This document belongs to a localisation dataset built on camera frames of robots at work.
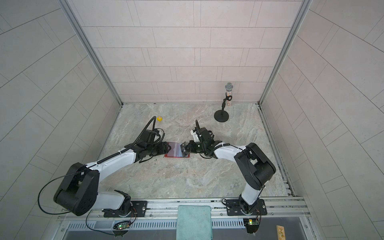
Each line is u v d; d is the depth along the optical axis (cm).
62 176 42
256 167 45
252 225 68
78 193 41
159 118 107
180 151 88
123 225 64
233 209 71
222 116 109
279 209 72
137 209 70
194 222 67
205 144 69
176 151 90
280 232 64
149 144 70
